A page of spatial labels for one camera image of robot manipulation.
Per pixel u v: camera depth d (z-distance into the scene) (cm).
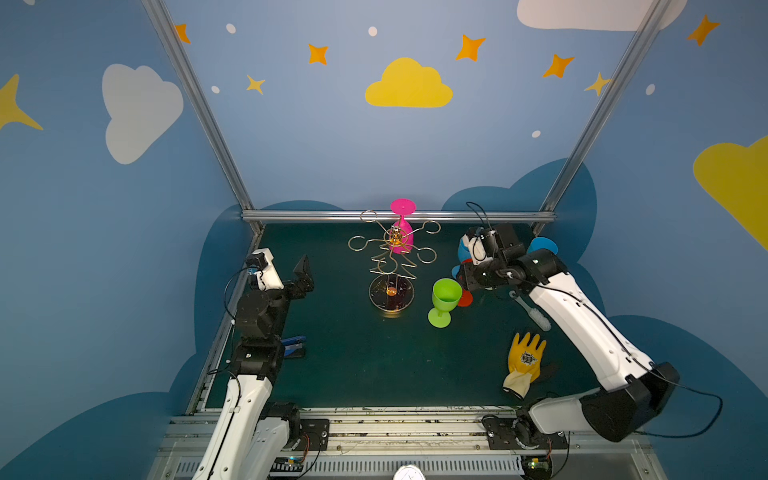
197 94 82
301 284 65
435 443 73
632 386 39
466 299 101
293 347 89
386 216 84
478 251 65
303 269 63
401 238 79
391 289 101
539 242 96
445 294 91
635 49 75
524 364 84
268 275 61
